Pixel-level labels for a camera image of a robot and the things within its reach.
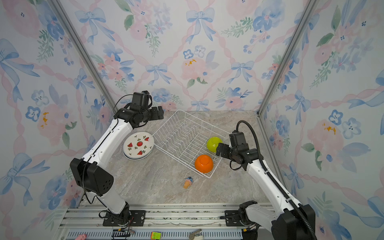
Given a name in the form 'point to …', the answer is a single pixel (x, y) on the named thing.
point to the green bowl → (213, 143)
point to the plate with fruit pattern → (138, 145)
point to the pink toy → (81, 237)
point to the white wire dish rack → (191, 141)
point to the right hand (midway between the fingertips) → (224, 149)
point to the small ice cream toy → (188, 182)
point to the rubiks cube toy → (155, 235)
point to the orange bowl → (204, 163)
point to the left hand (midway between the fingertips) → (156, 110)
